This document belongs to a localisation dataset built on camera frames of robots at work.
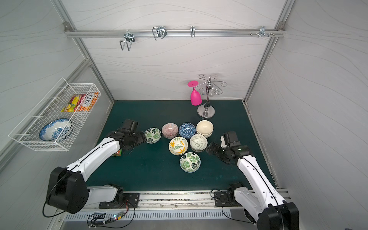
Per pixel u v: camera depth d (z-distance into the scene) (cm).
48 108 65
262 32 77
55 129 63
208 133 92
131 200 73
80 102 73
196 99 101
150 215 70
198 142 93
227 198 73
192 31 72
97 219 69
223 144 73
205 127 98
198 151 86
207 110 111
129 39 78
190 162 86
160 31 76
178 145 91
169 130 98
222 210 68
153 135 98
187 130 98
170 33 78
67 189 40
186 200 75
